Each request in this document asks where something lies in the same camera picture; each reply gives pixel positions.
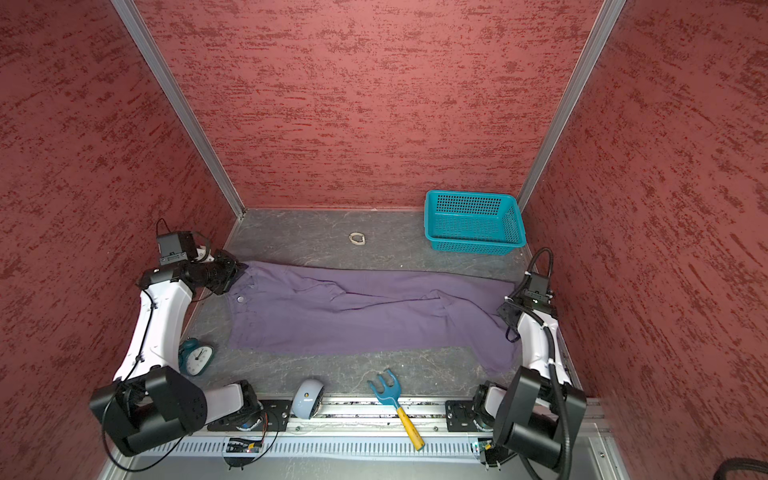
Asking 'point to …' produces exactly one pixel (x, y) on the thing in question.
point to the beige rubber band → (353, 234)
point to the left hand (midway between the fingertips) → (250, 269)
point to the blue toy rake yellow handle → (390, 394)
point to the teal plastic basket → (478, 223)
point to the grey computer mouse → (307, 398)
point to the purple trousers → (291, 309)
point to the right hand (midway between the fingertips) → (507, 318)
